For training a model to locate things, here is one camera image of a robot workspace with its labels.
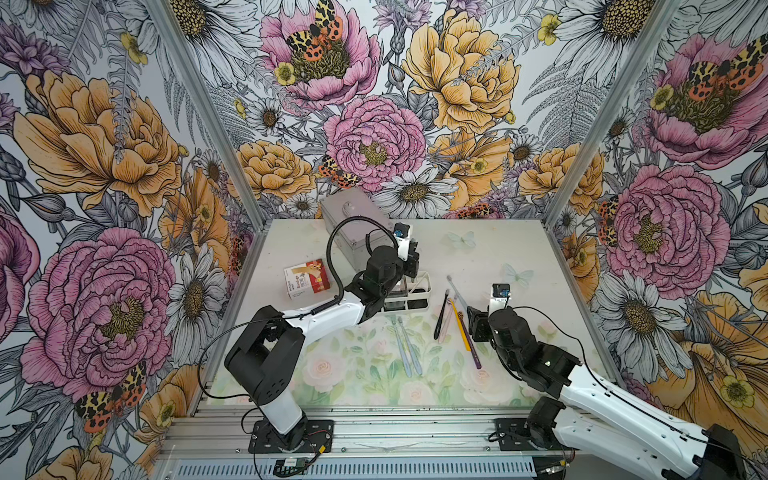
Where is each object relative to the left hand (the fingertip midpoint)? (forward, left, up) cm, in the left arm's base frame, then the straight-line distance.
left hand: (413, 249), depth 85 cm
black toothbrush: (-12, -8, -22) cm, 26 cm away
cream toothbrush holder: (-7, -1, -15) cm, 16 cm away
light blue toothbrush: (-20, +3, -22) cm, 30 cm away
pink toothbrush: (-11, -10, -21) cm, 26 cm away
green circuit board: (-47, +30, -22) cm, 60 cm away
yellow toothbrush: (-13, -14, -21) cm, 28 cm away
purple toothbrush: (-24, -18, -22) cm, 37 cm away
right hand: (-17, -16, -7) cm, 24 cm away
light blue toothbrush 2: (-24, -1, -22) cm, 32 cm away
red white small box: (+2, +34, -17) cm, 38 cm away
